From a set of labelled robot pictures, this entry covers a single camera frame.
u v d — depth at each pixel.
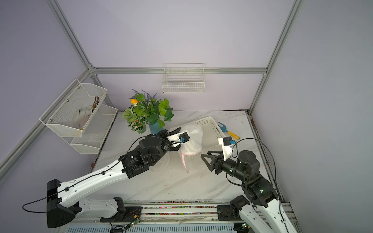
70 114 0.77
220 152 0.62
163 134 0.57
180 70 0.93
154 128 0.98
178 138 0.53
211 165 0.55
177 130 0.63
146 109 0.78
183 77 0.96
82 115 0.78
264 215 0.44
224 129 1.07
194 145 0.65
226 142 0.56
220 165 0.54
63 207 0.40
